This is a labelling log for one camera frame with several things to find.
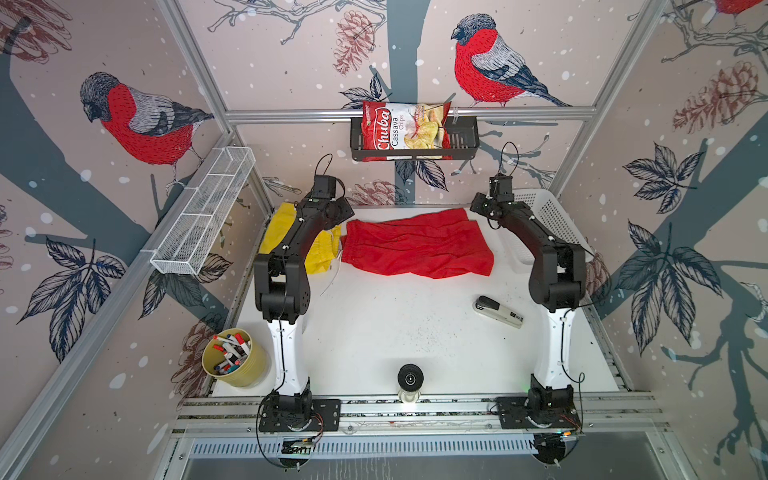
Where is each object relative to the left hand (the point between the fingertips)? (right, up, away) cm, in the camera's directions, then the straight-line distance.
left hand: (347, 212), depth 98 cm
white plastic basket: (+75, 0, +13) cm, 76 cm away
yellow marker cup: (-24, -38, -25) cm, 52 cm away
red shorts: (+33, -11, +10) cm, 36 cm away
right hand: (+44, +3, +6) cm, 45 cm away
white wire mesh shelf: (-36, -11, -28) cm, 47 cm away
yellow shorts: (-9, -13, +6) cm, 17 cm away
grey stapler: (+46, -30, -8) cm, 56 cm away
